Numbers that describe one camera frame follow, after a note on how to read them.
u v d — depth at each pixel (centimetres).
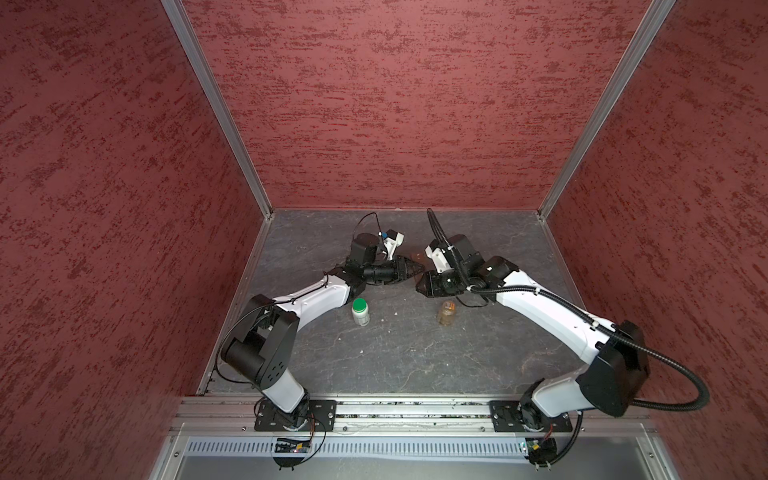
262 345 45
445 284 68
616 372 40
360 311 83
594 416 76
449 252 61
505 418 74
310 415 74
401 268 74
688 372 37
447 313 86
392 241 79
